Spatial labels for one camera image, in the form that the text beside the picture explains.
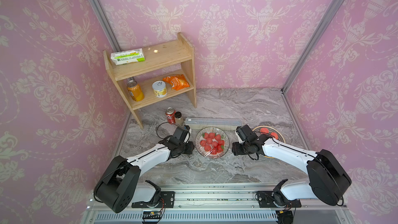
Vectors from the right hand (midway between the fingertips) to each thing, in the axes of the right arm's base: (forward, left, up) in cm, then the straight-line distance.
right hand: (236, 149), depth 88 cm
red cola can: (+21, +38, +9) cm, 44 cm away
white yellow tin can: (+27, +41, +24) cm, 55 cm away
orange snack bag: (+32, +31, +24) cm, 51 cm away
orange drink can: (+22, +53, +28) cm, 64 cm away
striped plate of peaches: (+5, -28, -1) cm, 28 cm away
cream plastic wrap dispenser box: (+16, +21, +4) cm, 27 cm away
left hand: (+2, +25, 0) cm, 25 cm away
